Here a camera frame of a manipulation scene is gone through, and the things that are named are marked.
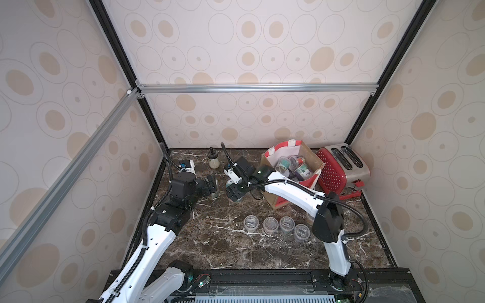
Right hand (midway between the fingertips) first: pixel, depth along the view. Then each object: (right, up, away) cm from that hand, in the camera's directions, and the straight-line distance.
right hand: (241, 186), depth 86 cm
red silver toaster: (+47, +7, 0) cm, 48 cm away
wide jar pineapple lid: (-5, +2, -5) cm, 7 cm away
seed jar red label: (+20, -17, -3) cm, 27 cm away
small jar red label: (+27, +12, +8) cm, 31 cm away
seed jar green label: (+21, +10, +8) cm, 24 cm away
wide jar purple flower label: (+29, +6, +3) cm, 30 cm away
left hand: (-11, +5, -13) cm, 18 cm away
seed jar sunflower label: (-14, -6, +13) cm, 19 cm away
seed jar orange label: (+4, -16, -3) cm, 17 cm away
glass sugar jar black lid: (-16, +13, +17) cm, 27 cm away
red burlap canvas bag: (+24, +18, +9) cm, 31 cm away
